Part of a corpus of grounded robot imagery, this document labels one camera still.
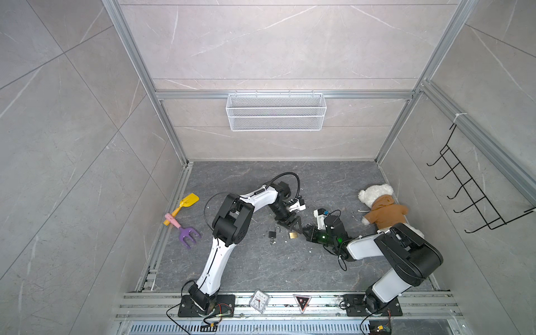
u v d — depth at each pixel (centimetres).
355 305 73
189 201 101
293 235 91
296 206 89
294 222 83
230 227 58
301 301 74
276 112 100
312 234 81
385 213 89
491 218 58
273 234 91
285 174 83
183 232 90
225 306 73
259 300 73
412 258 47
